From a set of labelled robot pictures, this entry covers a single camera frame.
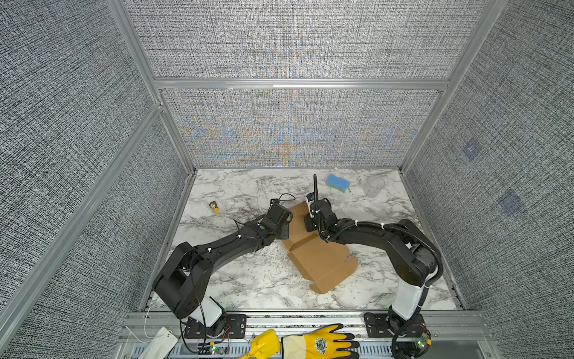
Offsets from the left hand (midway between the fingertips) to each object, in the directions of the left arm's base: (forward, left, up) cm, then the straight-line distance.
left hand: (284, 228), depth 89 cm
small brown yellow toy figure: (+17, +32, -6) cm, 37 cm away
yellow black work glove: (-38, -10, -4) cm, 40 cm away
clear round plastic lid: (+25, -46, -2) cm, 53 cm away
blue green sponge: (+28, -30, -6) cm, 42 cm away
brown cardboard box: (-14, -14, -2) cm, 20 cm away
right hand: (+8, -10, -3) cm, 13 cm away
